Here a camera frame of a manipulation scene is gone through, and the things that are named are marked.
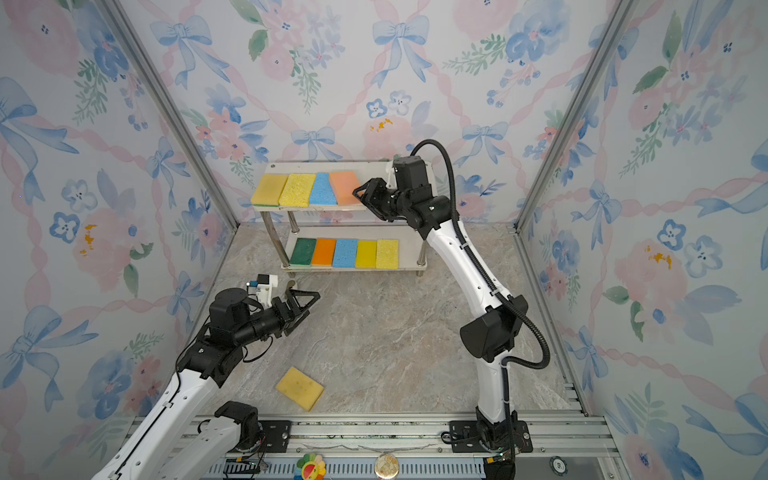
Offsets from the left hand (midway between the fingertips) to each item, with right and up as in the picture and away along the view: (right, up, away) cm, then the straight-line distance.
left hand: (314, 301), depth 72 cm
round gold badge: (+17, -38, -1) cm, 42 cm away
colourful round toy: (0, -38, -3) cm, 38 cm away
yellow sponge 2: (+10, +11, +29) cm, 33 cm away
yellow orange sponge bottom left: (-6, -25, +8) cm, 27 cm away
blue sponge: (0, +28, +8) cm, 29 cm away
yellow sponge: (-7, +28, +8) cm, 30 cm away
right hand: (+10, +27, +3) cm, 28 cm away
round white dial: (+58, -38, -1) cm, 69 cm away
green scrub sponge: (-11, +11, +29) cm, 33 cm away
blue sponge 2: (+3, +11, +29) cm, 32 cm away
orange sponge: (-4, +12, +29) cm, 32 cm away
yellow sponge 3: (+17, +11, +30) cm, 36 cm away
